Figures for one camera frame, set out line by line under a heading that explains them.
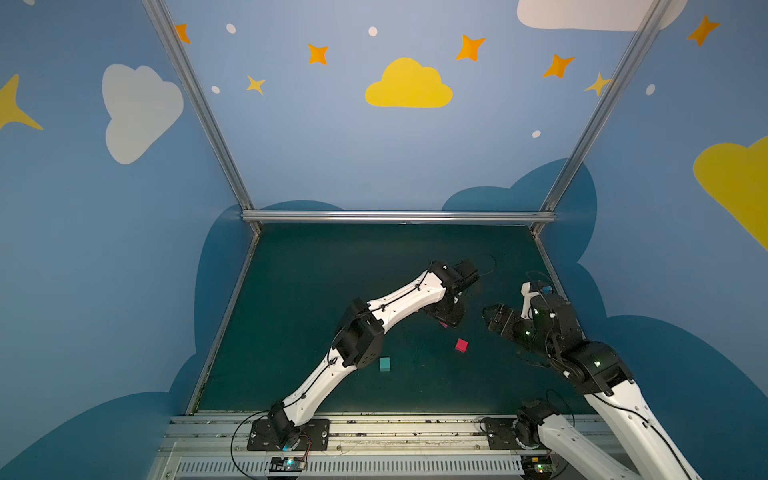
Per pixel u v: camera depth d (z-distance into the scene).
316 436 0.74
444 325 0.79
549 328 0.51
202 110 0.85
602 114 0.87
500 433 0.75
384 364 0.84
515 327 0.62
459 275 0.67
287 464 0.70
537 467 0.71
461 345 0.90
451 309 0.79
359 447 0.73
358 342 0.58
